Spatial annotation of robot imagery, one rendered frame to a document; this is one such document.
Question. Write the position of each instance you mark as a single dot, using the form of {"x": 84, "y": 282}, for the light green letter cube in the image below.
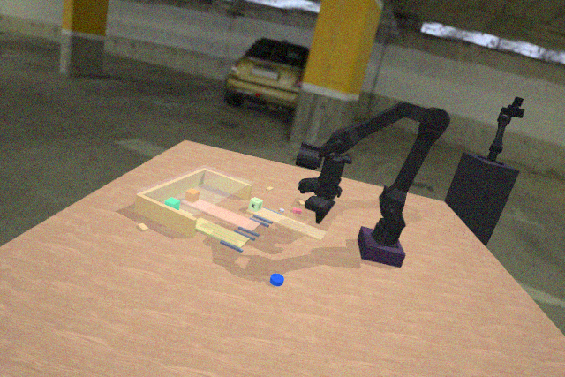
{"x": 255, "y": 204}

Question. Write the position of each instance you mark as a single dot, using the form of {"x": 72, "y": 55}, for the blue short cylinder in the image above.
{"x": 276, "y": 279}

